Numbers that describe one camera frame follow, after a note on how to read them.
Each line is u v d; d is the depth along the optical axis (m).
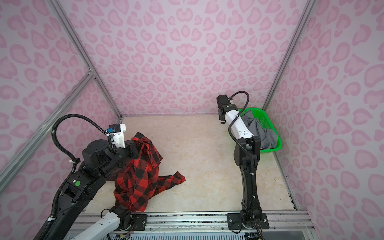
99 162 0.45
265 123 1.06
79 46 0.81
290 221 0.75
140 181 0.63
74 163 0.48
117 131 0.54
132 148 0.54
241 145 0.53
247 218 0.64
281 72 0.93
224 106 0.74
